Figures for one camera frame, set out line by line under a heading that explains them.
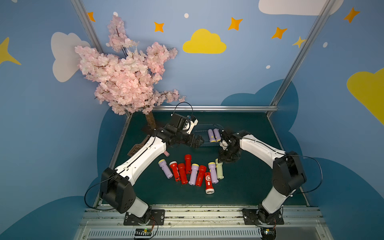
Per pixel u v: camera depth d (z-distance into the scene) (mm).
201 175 861
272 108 1178
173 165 896
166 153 957
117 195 413
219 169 883
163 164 899
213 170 882
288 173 471
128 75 665
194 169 880
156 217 749
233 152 742
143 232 729
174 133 604
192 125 718
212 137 1036
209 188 812
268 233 733
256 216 744
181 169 882
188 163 905
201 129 1094
